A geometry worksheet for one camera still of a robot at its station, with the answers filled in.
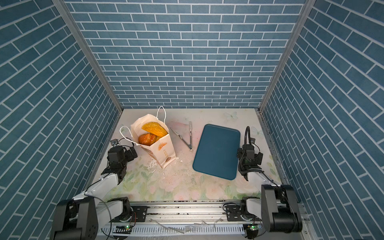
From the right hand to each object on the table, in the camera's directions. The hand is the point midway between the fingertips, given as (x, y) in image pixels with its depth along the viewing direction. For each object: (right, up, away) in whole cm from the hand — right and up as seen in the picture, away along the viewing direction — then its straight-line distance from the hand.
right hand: (250, 149), depth 90 cm
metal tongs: (-38, +1, +9) cm, 39 cm away
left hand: (-75, 0, -2) cm, 75 cm away
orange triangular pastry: (-60, +7, -9) cm, 61 cm away
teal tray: (-19, -4, +5) cm, 21 cm away
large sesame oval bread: (-55, +13, -11) cm, 57 cm away
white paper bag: (-50, +2, -13) cm, 52 cm away
